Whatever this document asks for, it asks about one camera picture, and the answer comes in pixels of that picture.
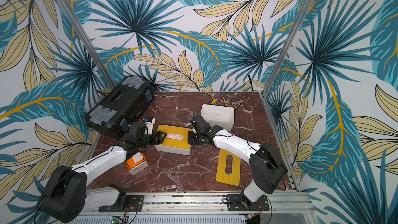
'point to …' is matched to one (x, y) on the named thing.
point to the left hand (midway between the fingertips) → (162, 136)
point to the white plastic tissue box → (172, 150)
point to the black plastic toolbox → (121, 102)
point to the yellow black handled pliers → (238, 105)
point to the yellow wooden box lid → (183, 143)
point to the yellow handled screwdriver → (213, 101)
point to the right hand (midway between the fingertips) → (189, 139)
